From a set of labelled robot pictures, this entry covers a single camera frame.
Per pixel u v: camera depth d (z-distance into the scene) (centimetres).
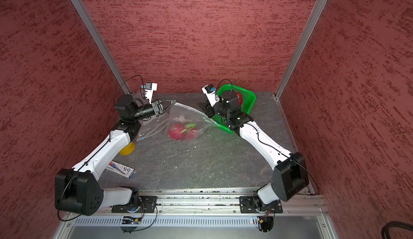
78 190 40
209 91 64
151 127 96
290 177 42
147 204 74
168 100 69
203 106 69
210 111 68
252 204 74
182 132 83
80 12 78
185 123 86
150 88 65
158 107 65
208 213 73
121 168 85
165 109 69
